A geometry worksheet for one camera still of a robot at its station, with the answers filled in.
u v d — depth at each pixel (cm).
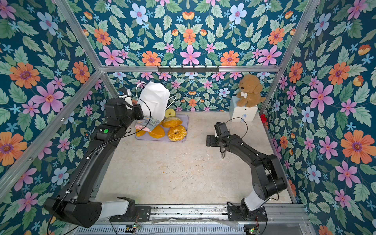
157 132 97
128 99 59
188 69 93
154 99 90
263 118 117
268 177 45
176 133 102
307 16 71
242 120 111
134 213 72
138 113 63
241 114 107
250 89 90
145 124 81
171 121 105
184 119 115
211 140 82
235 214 73
